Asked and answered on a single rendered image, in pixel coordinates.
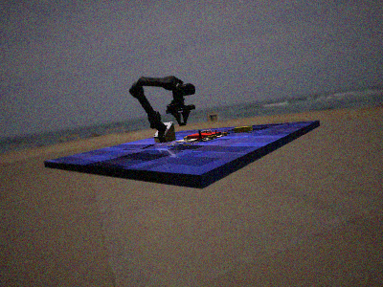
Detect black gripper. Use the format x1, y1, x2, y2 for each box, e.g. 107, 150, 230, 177
166, 97, 195, 124

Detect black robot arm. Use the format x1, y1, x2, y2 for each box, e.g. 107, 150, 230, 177
129, 76, 195, 134

